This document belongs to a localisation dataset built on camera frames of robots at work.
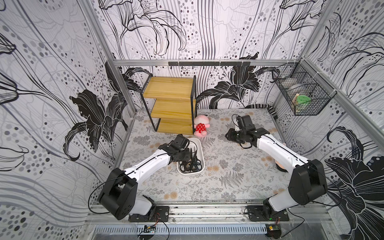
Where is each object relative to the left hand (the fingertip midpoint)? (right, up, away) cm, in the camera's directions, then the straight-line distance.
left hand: (187, 158), depth 86 cm
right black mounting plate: (+35, -24, -14) cm, 45 cm away
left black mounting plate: (-12, -25, -13) cm, 31 cm away
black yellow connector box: (+42, -31, -16) cm, 55 cm away
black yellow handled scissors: (+1, -5, -1) cm, 5 cm away
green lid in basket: (+62, +34, -8) cm, 71 cm away
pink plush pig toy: (+9, +20, +17) cm, 28 cm away
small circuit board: (-18, -31, -15) cm, 39 cm away
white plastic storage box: (+6, +7, +8) cm, 12 cm away
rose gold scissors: (+4, -3, +1) cm, 5 cm away
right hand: (+25, +14, +2) cm, 28 cm away
